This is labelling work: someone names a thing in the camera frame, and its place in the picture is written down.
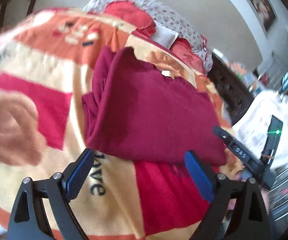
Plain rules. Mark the left red heart pillow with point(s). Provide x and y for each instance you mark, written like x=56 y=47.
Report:
x=129 y=12

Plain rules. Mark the dark carved wooden cabinet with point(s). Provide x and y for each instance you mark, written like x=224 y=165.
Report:
x=231 y=89

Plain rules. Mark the dark red knit sweater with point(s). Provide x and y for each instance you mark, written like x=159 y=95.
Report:
x=133 y=112

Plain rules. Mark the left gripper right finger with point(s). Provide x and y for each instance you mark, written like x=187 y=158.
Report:
x=249 y=219

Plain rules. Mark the right red heart pillow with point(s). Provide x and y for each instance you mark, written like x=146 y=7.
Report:
x=182 y=49

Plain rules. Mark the white square pillow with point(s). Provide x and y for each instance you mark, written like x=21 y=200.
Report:
x=164 y=36

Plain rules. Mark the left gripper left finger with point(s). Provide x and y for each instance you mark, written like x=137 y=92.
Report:
x=28 y=218

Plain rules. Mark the floral bed quilt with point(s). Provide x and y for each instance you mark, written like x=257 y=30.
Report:
x=169 y=18

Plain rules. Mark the framed wall picture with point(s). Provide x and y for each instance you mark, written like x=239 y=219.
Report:
x=264 y=12

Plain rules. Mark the red heart pillow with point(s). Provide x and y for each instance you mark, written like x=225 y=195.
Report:
x=129 y=12
x=182 y=49

